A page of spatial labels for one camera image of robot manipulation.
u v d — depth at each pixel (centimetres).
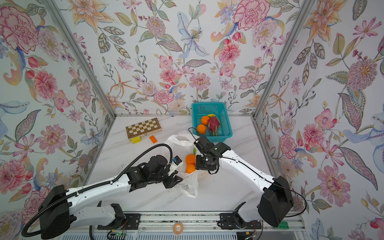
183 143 77
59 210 40
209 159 55
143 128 110
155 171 61
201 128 108
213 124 107
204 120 113
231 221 74
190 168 85
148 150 56
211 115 118
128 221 72
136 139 104
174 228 73
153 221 75
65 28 76
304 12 71
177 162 68
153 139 107
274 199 40
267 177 44
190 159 98
